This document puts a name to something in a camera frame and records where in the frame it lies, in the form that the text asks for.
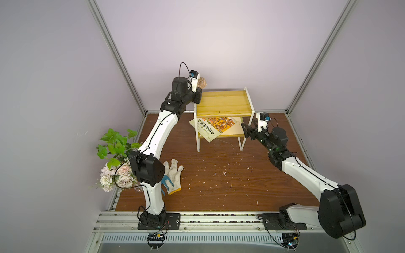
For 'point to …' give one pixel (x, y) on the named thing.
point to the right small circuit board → (290, 241)
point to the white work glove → (173, 173)
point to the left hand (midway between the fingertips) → (201, 87)
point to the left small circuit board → (155, 241)
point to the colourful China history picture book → (210, 128)
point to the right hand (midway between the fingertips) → (251, 118)
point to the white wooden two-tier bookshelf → (237, 104)
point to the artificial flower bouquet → (118, 171)
